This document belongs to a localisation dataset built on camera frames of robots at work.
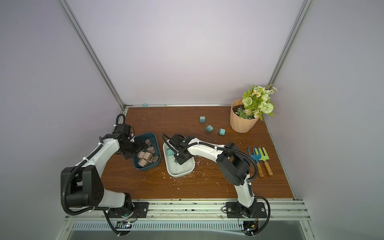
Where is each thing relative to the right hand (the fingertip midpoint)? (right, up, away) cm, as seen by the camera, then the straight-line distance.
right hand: (181, 157), depth 88 cm
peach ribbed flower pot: (+38, +19, +8) cm, 43 cm away
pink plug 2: (-25, +1, +2) cm, 25 cm away
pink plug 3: (-20, +4, +4) cm, 21 cm away
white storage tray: (-4, -7, -1) cm, 8 cm away
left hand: (-23, +6, 0) cm, 24 cm away
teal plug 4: (+26, +14, +14) cm, 33 cm away
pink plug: (-24, -3, 0) cm, 24 cm away
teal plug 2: (+13, +23, +22) cm, 34 cm away
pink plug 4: (-16, 0, -1) cm, 16 cm away
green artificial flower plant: (+44, +32, -4) cm, 55 cm away
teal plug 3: (+18, +16, +15) cm, 29 cm away
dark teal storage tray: (-21, +11, +8) cm, 25 cm away
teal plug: (-8, +2, +3) cm, 9 cm away
